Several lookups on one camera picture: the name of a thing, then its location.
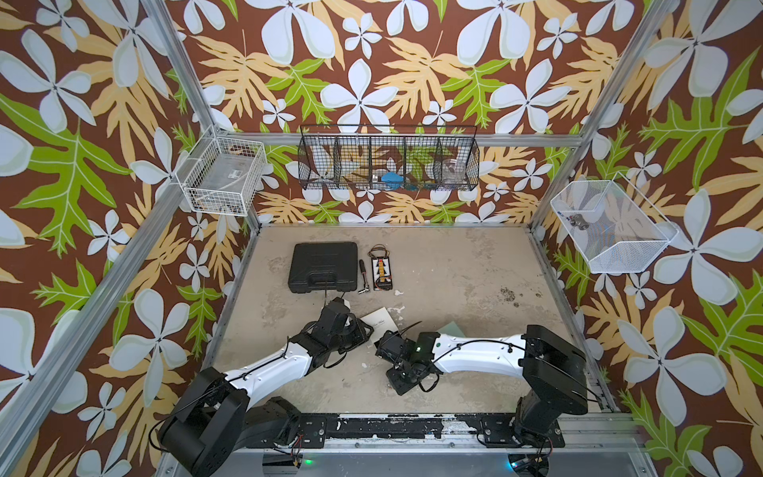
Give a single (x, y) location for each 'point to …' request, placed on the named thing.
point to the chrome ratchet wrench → (364, 273)
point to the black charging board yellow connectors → (381, 267)
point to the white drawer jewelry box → (381, 321)
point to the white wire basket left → (223, 174)
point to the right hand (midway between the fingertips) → (393, 384)
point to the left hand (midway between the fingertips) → (375, 327)
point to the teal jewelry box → (451, 329)
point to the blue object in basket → (392, 180)
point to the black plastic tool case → (323, 267)
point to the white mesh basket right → (616, 229)
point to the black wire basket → (388, 157)
